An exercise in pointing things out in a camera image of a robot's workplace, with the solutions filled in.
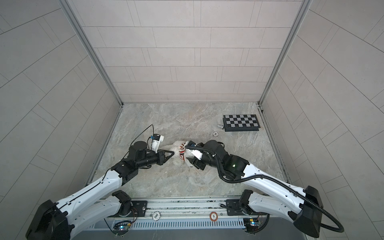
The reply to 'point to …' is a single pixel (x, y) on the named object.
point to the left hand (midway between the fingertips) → (176, 153)
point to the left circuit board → (122, 228)
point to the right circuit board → (252, 226)
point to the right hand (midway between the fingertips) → (190, 154)
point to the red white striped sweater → (182, 151)
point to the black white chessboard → (240, 122)
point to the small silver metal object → (220, 126)
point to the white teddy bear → (173, 155)
